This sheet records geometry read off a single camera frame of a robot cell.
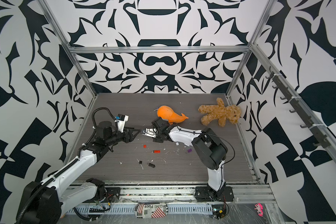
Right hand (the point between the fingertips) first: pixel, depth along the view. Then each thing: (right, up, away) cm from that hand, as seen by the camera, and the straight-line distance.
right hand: (154, 129), depth 94 cm
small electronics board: (+35, -38, -23) cm, 56 cm away
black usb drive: (-1, -20, -9) cm, 22 cm away
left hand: (-10, +3, -12) cm, 16 cm away
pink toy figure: (+55, -35, -23) cm, 69 cm away
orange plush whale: (+8, +11, +5) cm, 14 cm away
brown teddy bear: (+54, +11, +5) cm, 55 cm away
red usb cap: (-6, -10, -2) cm, 12 cm away
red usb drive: (+2, -13, -5) cm, 14 cm away
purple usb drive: (+23, -13, -4) cm, 26 cm away
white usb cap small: (+15, -9, -2) cm, 18 cm away
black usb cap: (-7, -18, -8) cm, 21 cm away
